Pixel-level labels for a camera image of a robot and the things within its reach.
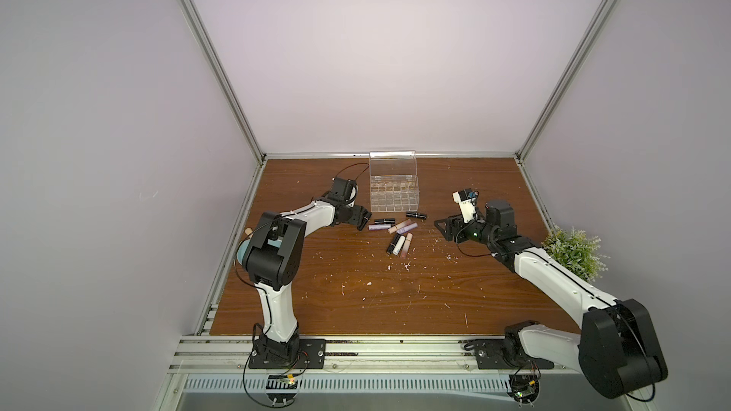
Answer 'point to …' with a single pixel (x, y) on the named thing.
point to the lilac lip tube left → (378, 226)
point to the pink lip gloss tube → (406, 245)
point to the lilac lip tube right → (406, 228)
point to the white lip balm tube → (399, 244)
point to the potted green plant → (579, 251)
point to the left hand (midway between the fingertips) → (357, 210)
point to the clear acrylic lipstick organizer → (393, 182)
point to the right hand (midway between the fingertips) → (445, 213)
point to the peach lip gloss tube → (399, 225)
